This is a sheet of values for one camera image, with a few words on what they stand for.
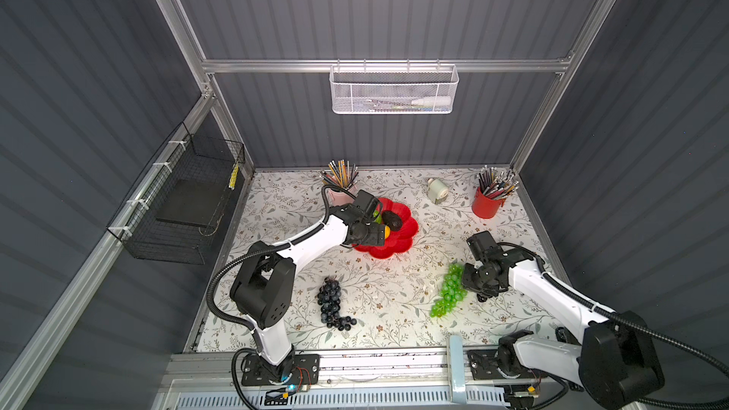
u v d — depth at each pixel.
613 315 0.43
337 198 1.02
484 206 1.02
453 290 0.83
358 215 0.70
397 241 0.97
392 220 0.99
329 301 0.81
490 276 0.62
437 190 1.05
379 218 1.02
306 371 0.72
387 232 0.99
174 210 0.69
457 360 0.72
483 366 0.74
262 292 0.47
